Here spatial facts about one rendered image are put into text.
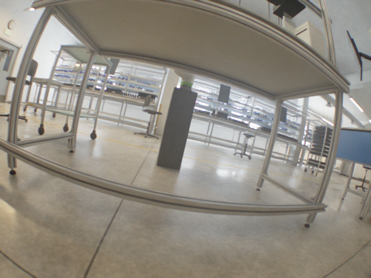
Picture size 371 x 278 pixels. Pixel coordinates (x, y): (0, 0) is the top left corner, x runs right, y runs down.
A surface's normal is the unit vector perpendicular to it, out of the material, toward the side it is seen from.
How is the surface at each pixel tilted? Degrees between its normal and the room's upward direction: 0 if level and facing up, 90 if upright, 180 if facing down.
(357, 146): 90
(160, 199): 90
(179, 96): 90
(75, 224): 0
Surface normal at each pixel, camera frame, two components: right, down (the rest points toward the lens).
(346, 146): -0.97, -0.22
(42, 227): 0.23, -0.97
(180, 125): 0.15, 0.11
